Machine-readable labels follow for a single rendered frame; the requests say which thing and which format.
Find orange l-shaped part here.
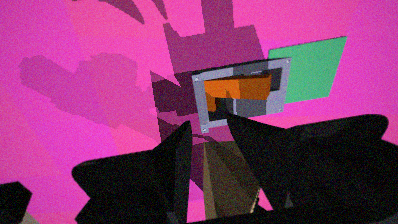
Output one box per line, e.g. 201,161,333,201
204,74,271,112

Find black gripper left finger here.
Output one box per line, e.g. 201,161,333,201
72,120,193,224

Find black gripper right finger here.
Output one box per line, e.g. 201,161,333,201
226,113,389,210

